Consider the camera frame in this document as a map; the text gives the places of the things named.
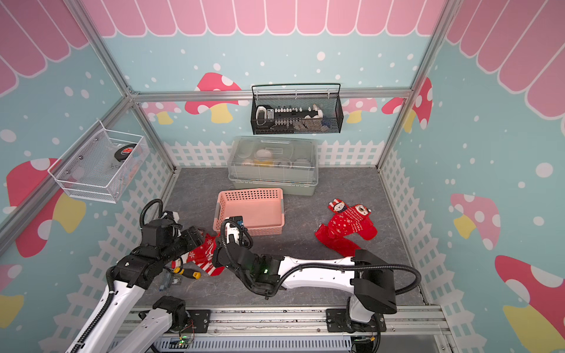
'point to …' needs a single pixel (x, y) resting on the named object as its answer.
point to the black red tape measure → (123, 153)
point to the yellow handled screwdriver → (188, 273)
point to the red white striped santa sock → (210, 267)
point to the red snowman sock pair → (343, 221)
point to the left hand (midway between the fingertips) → (199, 238)
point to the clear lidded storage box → (286, 163)
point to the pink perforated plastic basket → (263, 209)
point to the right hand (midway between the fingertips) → (213, 242)
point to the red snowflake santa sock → (201, 253)
